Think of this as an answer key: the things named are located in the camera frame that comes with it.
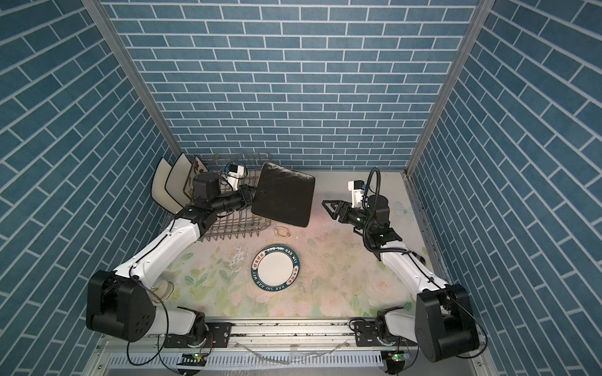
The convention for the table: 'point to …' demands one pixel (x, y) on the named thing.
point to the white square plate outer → (159, 193)
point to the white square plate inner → (178, 182)
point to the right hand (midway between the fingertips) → (330, 205)
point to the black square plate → (284, 195)
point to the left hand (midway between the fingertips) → (271, 193)
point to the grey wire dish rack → (241, 222)
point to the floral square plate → (197, 167)
